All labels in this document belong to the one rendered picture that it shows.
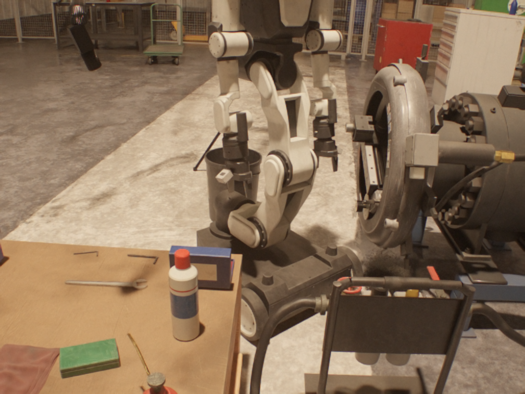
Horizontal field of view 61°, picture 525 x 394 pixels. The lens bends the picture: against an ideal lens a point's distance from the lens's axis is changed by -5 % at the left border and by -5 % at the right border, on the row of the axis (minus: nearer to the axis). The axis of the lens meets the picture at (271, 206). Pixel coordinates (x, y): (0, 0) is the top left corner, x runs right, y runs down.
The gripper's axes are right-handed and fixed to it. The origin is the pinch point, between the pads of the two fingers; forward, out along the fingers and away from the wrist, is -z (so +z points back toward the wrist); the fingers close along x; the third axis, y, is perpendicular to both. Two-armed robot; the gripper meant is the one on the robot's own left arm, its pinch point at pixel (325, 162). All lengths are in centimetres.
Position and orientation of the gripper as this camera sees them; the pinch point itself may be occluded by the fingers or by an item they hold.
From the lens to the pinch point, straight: 194.1
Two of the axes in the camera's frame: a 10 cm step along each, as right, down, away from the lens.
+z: -0.8, -9.5, -3.0
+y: 7.7, -2.5, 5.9
